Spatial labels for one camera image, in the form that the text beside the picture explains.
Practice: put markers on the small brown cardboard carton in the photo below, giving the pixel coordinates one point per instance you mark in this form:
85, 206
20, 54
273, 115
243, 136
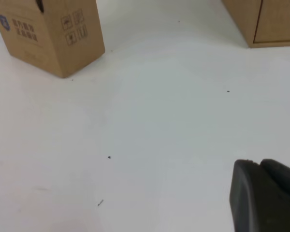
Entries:
58, 36

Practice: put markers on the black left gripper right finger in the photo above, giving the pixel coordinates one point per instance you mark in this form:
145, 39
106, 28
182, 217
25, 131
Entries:
279, 172

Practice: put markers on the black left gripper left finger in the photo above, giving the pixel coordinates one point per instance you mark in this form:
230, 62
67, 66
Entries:
258, 203

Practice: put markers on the lower cardboard drawer shoebox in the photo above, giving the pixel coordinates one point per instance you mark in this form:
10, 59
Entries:
263, 23

